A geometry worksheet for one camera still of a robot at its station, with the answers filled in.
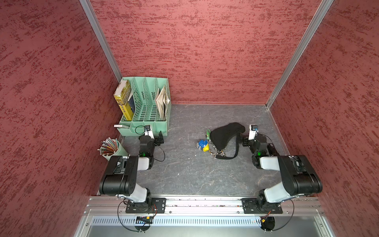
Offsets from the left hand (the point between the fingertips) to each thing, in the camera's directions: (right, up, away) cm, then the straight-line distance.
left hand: (154, 134), depth 93 cm
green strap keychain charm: (+36, -1, +7) cm, 36 cm away
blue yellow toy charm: (+32, -7, -3) cm, 33 cm away
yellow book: (-20, +25, -2) cm, 32 cm away
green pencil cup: (-22, -6, -12) cm, 26 cm away
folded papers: (+6, +22, -1) cm, 22 cm away
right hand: (+61, 0, +1) cm, 61 cm away
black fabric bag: (+45, -2, +1) cm, 45 cm away
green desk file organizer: (-9, +30, +7) cm, 32 cm away
